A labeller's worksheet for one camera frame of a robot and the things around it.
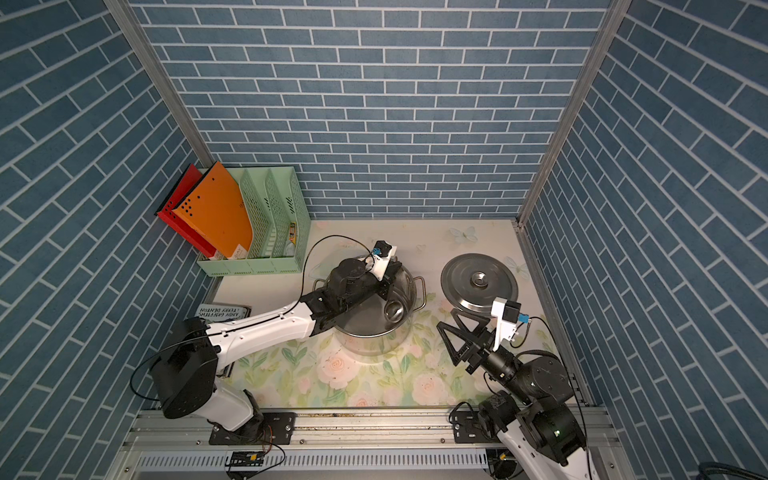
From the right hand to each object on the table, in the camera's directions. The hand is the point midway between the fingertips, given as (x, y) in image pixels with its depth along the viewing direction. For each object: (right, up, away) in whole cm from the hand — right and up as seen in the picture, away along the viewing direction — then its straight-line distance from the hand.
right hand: (450, 325), depth 58 cm
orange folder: (-71, +27, +39) cm, 85 cm away
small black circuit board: (-47, -37, +14) cm, 61 cm away
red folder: (-74, +24, +25) cm, 82 cm away
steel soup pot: (-15, -10, +35) cm, 40 cm away
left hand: (-8, +10, +19) cm, 23 cm away
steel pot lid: (+15, +3, +43) cm, 45 cm away
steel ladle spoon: (-12, -5, +33) cm, 35 cm away
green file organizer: (-57, +24, +57) cm, 84 cm away
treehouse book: (-63, -5, +31) cm, 71 cm away
